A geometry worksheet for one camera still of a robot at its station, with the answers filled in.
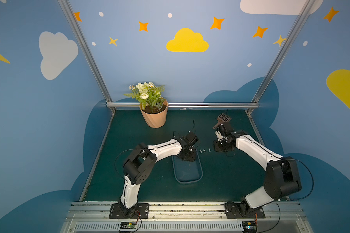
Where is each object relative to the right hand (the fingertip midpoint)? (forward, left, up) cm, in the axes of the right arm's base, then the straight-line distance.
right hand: (218, 146), depth 90 cm
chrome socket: (+1, +10, -8) cm, 13 cm away
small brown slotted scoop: (+31, -8, -7) cm, 33 cm away
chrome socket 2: (+2, +4, -8) cm, 9 cm away
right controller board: (-40, -14, -11) cm, 43 cm away
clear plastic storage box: (-13, +18, -10) cm, 25 cm away
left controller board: (-43, +48, -9) cm, 65 cm away
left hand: (-6, +15, -4) cm, 17 cm away
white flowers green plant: (+21, +45, +23) cm, 55 cm away
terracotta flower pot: (+21, +43, +3) cm, 49 cm away
